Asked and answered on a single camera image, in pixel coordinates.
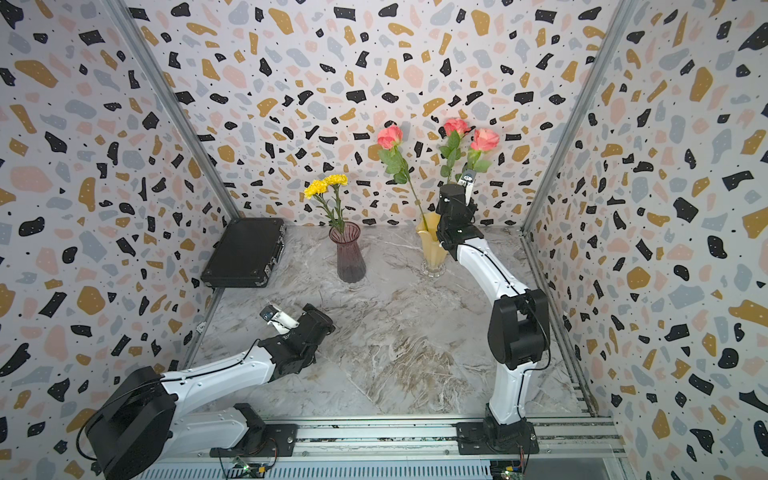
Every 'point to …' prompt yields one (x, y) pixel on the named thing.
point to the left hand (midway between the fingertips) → (312, 315)
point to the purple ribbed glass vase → (350, 257)
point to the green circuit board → (247, 470)
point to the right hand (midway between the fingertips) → (459, 191)
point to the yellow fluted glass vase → (432, 254)
